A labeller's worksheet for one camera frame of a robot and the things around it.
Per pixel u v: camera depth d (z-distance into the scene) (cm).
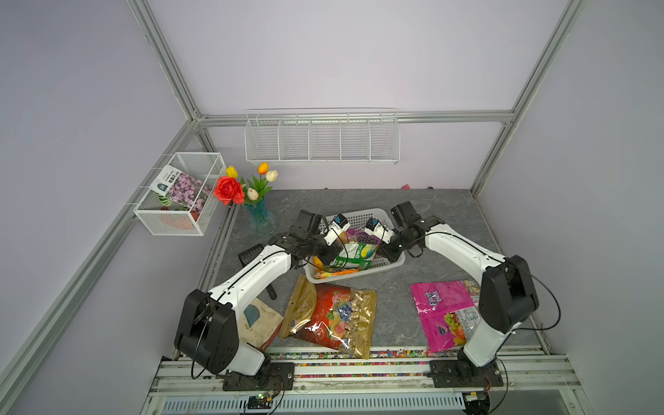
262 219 100
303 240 64
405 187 124
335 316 81
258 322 83
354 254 87
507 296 47
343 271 83
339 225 72
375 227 79
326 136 99
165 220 74
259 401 72
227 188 70
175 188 73
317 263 73
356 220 102
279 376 73
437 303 85
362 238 97
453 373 73
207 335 42
